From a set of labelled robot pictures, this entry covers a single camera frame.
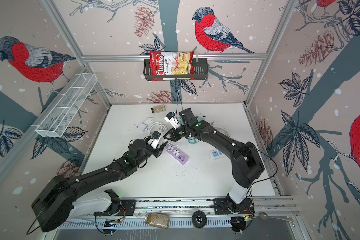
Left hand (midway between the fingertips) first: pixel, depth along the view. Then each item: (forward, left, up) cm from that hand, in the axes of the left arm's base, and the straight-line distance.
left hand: (162, 138), depth 80 cm
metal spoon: (-34, -50, -16) cm, 63 cm away
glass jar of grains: (-35, +1, -13) cm, 38 cm away
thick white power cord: (+21, +8, -14) cm, 27 cm away
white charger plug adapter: (+19, +18, -16) cm, 31 cm away
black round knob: (-36, -18, -6) cm, 40 cm away
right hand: (0, -1, -1) cm, 1 cm away
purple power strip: (-2, -7, -15) cm, 17 cm away
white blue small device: (-2, -32, -15) cm, 35 cm away
